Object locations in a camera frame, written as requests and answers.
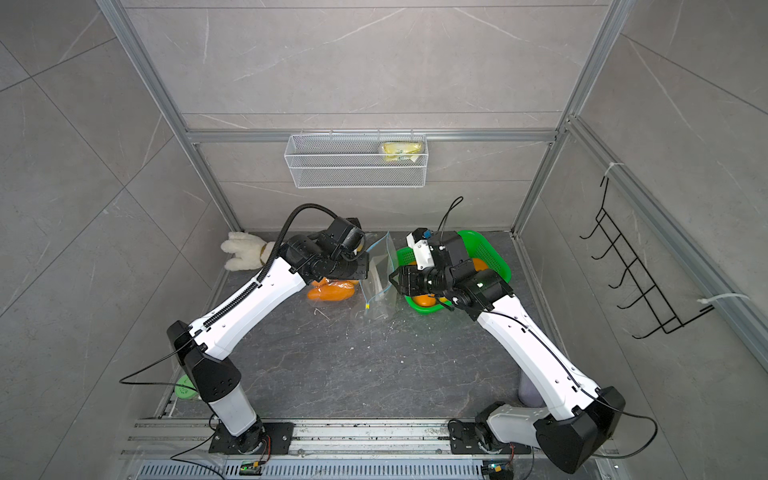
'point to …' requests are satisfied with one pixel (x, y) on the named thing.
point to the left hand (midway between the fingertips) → (367, 263)
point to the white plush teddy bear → (249, 251)
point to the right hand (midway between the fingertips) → (401, 276)
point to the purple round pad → (528, 395)
